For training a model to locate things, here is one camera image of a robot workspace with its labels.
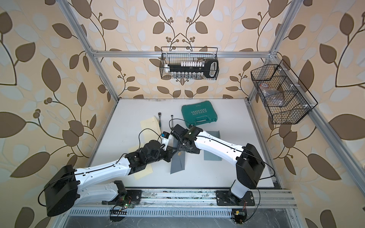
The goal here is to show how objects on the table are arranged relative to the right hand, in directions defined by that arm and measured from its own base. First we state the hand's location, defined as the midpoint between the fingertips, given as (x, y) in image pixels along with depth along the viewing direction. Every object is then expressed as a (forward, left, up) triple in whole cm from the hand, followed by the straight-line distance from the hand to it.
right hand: (186, 148), depth 82 cm
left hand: (-1, +5, +4) cm, 6 cm away
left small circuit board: (-28, +34, -13) cm, 46 cm away
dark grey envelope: (-6, +5, -4) cm, 9 cm away
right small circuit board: (-32, -26, -13) cm, 43 cm away
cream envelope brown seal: (0, +16, +21) cm, 26 cm away
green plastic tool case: (+30, -11, -5) cm, 33 cm away
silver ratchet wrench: (+27, +10, -10) cm, 30 cm away
